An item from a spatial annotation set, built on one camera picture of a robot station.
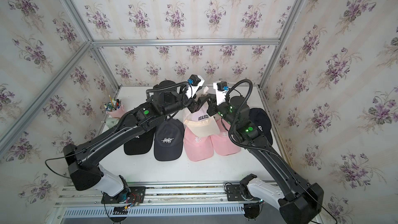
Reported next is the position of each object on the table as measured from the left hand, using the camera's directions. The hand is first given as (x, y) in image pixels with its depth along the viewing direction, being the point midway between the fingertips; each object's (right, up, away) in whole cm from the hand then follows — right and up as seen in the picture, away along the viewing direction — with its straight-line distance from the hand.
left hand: (206, 91), depth 63 cm
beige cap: (-2, -16, +16) cm, 23 cm away
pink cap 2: (+11, -30, +26) cm, 41 cm away
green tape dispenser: (-55, -17, +27) cm, 64 cm away
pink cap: (-4, -32, +24) cm, 40 cm away
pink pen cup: (-57, -9, +33) cm, 66 cm away
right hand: (+1, -1, +4) cm, 4 cm away
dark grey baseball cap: (-21, -27, +25) cm, 42 cm away
